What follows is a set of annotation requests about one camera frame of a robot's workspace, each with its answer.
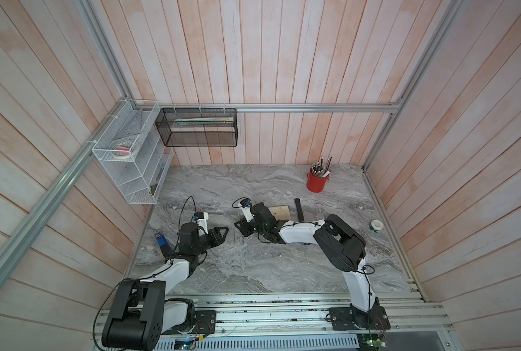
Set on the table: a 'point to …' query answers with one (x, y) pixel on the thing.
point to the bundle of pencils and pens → (320, 170)
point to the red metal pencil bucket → (315, 183)
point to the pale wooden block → (280, 213)
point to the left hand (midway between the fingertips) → (225, 232)
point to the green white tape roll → (376, 225)
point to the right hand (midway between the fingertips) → (237, 222)
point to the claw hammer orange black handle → (299, 209)
